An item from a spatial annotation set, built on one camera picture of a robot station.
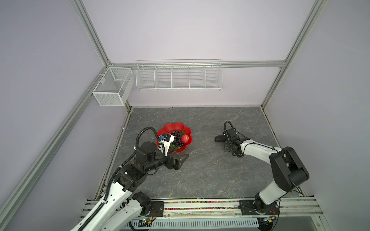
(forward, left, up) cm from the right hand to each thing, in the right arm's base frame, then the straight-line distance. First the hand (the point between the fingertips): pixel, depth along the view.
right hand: (231, 147), depth 94 cm
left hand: (-16, +31, +22) cm, 42 cm away
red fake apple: (+4, +31, +4) cm, 31 cm away
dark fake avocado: (+5, +7, +3) cm, 9 cm away
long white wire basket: (+47, +19, +25) cm, 57 cm away
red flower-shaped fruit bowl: (+15, +43, +2) cm, 45 cm away
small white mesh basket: (+32, +80, +25) cm, 89 cm away
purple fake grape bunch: (+1, +35, +3) cm, 35 cm away
